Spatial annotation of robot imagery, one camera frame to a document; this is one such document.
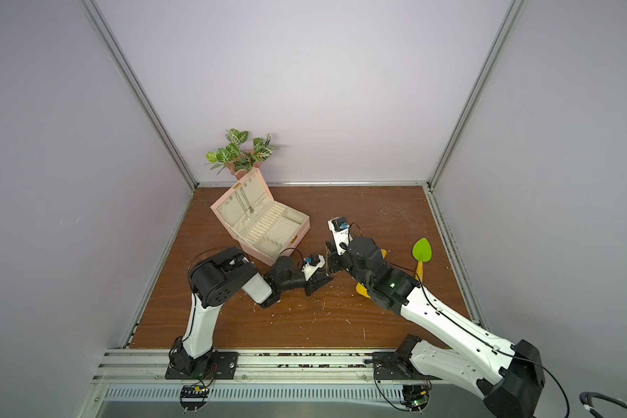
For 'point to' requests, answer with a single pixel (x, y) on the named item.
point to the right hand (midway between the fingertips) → (331, 235)
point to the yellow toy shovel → (363, 290)
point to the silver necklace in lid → (251, 209)
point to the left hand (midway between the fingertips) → (332, 276)
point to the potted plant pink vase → (239, 161)
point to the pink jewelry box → (266, 229)
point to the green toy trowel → (421, 252)
